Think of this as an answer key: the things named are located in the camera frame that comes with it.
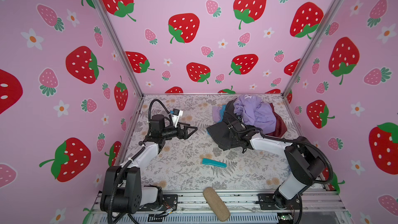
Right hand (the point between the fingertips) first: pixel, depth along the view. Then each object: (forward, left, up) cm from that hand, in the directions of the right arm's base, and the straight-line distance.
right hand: (240, 131), depth 94 cm
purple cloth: (+7, -8, +9) cm, 14 cm away
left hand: (-9, +27, +13) cm, 31 cm away
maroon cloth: (+8, -27, -3) cm, 28 cm away
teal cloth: (+19, +12, -5) cm, 23 cm away
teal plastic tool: (-19, +18, -6) cm, 27 cm away
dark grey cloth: (-5, +11, +3) cm, 13 cm away
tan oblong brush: (-40, +12, -2) cm, 42 cm away
